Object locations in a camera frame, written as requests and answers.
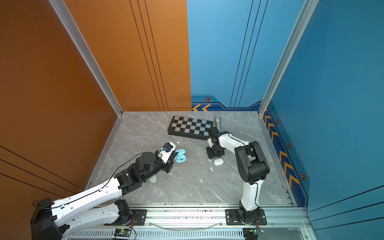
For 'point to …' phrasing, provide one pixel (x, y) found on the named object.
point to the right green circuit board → (257, 230)
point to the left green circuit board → (125, 232)
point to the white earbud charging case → (218, 162)
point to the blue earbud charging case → (180, 157)
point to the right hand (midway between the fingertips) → (210, 156)
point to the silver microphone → (218, 123)
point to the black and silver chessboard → (190, 127)
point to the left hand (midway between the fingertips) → (176, 151)
